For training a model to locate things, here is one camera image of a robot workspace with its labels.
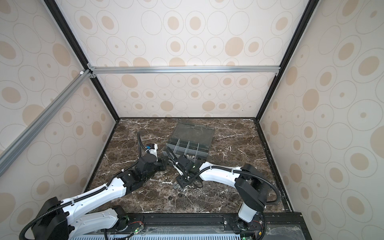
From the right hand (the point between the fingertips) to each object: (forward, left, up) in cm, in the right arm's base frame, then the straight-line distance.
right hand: (182, 180), depth 84 cm
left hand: (+8, +5, +13) cm, 16 cm away
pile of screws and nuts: (-5, -4, -4) cm, 7 cm away
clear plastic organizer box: (+29, -6, -4) cm, 30 cm away
